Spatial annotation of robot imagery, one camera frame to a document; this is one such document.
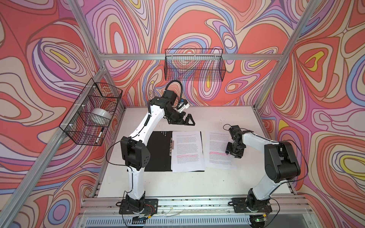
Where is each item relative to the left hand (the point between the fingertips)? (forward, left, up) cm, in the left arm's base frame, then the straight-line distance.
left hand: (189, 122), depth 81 cm
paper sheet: (-9, +1, -23) cm, 24 cm away
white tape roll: (-4, +46, +10) cm, 47 cm away
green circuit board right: (-44, -35, -24) cm, 61 cm away
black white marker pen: (-10, +47, +3) cm, 48 cm away
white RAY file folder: (-1, +21, -22) cm, 30 cm away
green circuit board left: (-44, +27, -25) cm, 58 cm away
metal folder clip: (-3, +12, -22) cm, 26 cm away
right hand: (-10, -28, -24) cm, 38 cm away
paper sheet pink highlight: (-12, -18, -23) cm, 32 cm away
